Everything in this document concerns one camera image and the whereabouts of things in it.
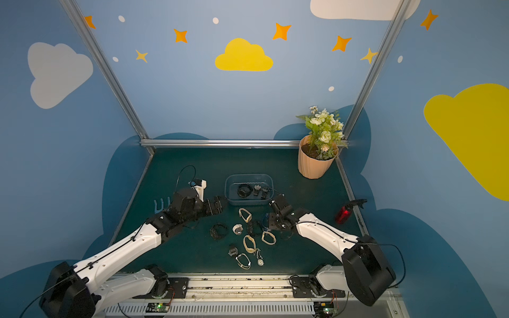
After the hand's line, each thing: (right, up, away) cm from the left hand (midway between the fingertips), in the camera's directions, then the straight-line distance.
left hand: (224, 201), depth 79 cm
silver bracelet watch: (+8, -25, +1) cm, 26 cm away
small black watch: (+4, -21, +1) cm, 21 cm away
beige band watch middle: (+10, -21, +3) cm, 23 cm away
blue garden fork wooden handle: (-36, -8, +16) cm, 40 cm away
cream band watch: (+21, -17, +7) cm, 28 cm away
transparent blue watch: (+17, -13, +10) cm, 24 cm away
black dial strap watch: (+17, 0, +25) cm, 30 cm away
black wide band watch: (+7, +2, +19) cm, 21 cm away
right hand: (+22, -10, +9) cm, 26 cm away
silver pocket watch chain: (+15, -25, +1) cm, 29 cm away
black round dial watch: (+13, +3, +25) cm, 28 cm away
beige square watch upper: (+10, -9, +12) cm, 18 cm away
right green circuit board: (+38, -38, -8) cm, 55 cm away
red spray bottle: (+52, -8, +8) cm, 53 cm away
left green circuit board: (-23, -38, -8) cm, 45 cm away
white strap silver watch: (+5, -13, +5) cm, 15 cm away
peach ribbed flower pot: (+42, +13, +19) cm, 48 cm away
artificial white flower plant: (+45, +30, +11) cm, 56 cm away
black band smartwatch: (-4, -14, +6) cm, 16 cm away
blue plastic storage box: (+1, +7, +22) cm, 23 cm away
